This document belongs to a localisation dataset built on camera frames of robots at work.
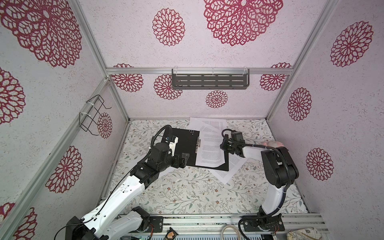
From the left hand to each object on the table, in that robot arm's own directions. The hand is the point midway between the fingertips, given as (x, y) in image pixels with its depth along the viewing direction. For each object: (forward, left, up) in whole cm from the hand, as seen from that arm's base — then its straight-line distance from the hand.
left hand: (180, 155), depth 77 cm
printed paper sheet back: (+38, -19, -21) cm, 47 cm away
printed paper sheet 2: (+6, -34, -21) cm, 41 cm away
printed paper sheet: (+14, -18, -20) cm, 31 cm away
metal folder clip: (+20, -11, -19) cm, 30 cm away
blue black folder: (+26, -3, -24) cm, 35 cm away
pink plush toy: (+16, -60, -14) cm, 64 cm away
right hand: (+19, -25, -15) cm, 35 cm away
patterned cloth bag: (-33, -57, -16) cm, 68 cm away
